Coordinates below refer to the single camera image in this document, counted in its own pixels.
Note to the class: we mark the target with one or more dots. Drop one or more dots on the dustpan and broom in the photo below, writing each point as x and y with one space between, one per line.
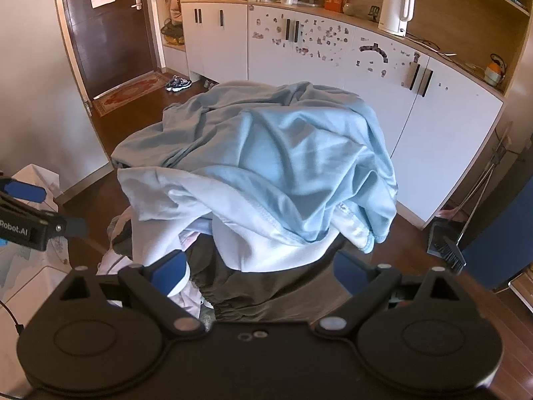
437 237

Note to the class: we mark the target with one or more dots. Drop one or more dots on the dark broom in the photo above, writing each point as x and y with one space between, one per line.
452 258

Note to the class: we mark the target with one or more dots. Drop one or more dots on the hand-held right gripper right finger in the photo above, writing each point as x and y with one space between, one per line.
349 273

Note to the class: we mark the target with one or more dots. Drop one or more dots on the orange white bottle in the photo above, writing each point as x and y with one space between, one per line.
494 71

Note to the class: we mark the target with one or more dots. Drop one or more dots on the red patterned doormat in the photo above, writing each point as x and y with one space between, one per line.
129 91

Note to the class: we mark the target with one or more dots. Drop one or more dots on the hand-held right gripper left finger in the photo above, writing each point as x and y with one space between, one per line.
168 273

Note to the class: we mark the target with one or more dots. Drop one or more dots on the small beige ball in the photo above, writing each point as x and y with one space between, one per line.
349 8

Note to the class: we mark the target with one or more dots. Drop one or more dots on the white electric kettle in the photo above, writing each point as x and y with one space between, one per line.
393 10

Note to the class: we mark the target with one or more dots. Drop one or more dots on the brown wooden door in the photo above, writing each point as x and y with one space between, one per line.
108 37

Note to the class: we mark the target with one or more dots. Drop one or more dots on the wooden shelf unit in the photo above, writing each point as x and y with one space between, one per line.
458 8

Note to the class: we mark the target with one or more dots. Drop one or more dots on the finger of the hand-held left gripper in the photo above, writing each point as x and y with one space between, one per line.
25 191
75 227

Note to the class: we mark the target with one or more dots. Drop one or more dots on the pile of assorted clothes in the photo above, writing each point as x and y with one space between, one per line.
270 296

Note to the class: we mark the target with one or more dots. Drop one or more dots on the light blue shirt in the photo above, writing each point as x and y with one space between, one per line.
270 154

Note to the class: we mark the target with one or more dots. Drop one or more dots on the plain white cabinet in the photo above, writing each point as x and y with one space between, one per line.
212 50

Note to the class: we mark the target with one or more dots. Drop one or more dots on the white sticker-covered cabinet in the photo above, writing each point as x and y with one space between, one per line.
437 133

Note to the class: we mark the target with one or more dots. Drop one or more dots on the blue panel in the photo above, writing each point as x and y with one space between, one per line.
499 241

